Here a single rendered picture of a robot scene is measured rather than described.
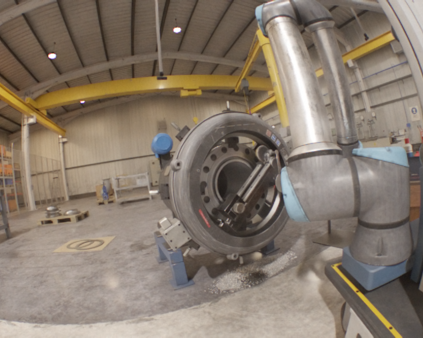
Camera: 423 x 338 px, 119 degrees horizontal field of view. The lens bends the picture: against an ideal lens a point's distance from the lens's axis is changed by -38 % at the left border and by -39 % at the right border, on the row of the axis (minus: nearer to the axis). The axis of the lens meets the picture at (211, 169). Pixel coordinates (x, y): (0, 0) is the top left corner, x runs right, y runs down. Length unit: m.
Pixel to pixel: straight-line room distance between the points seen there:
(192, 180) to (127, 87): 11.90
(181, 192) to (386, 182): 0.73
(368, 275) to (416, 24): 0.58
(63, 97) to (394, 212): 13.47
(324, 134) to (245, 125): 0.59
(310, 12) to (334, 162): 0.50
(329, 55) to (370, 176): 0.43
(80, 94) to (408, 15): 13.08
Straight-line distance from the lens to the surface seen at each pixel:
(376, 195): 0.50
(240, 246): 1.02
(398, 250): 0.55
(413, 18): 0.58
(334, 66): 0.75
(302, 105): 0.54
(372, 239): 0.54
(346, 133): 0.79
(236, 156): 1.12
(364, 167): 0.50
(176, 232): 0.90
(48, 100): 13.79
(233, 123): 1.00
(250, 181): 1.08
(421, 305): 0.60
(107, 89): 12.76
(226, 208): 0.87
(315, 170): 0.48
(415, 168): 1.43
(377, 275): 0.55
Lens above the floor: 0.70
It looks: level
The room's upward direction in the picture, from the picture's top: 9 degrees counter-clockwise
